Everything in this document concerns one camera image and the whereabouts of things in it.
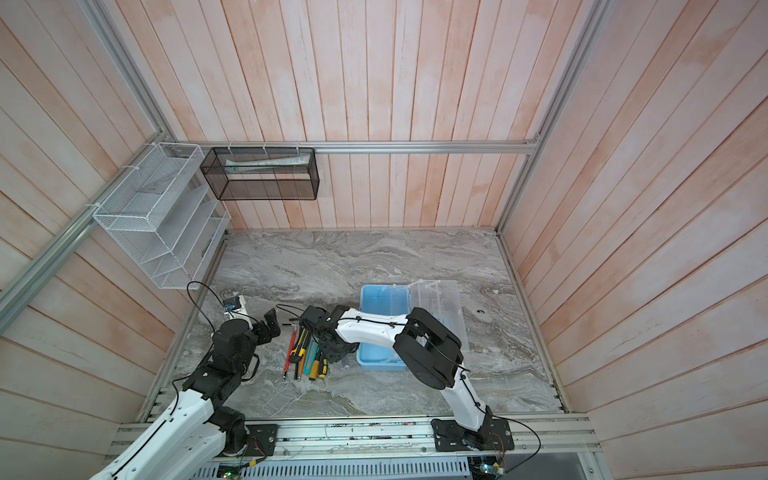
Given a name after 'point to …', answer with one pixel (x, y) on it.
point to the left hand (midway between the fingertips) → (261, 319)
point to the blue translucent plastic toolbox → (440, 299)
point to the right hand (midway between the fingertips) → (339, 350)
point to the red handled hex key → (288, 360)
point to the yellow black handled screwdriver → (298, 353)
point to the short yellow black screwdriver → (325, 368)
